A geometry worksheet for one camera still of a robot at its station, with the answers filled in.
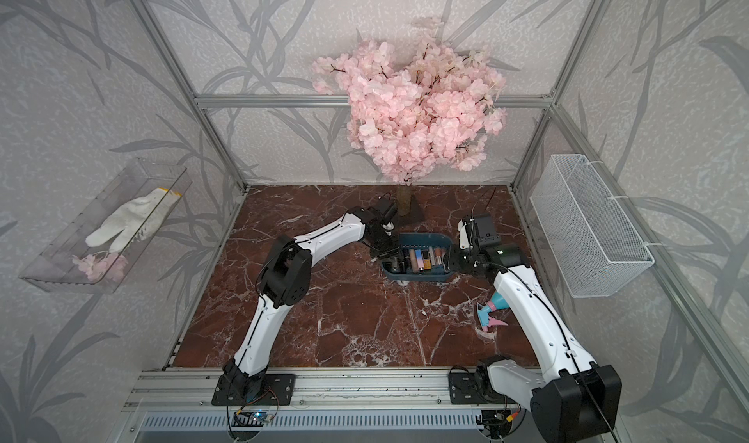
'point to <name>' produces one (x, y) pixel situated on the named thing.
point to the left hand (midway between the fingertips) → (404, 257)
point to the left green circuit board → (249, 419)
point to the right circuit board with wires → (495, 423)
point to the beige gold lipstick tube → (394, 263)
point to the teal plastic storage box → (420, 241)
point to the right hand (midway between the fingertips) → (449, 257)
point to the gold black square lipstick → (426, 261)
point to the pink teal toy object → (496, 302)
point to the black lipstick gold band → (406, 258)
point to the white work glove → (135, 220)
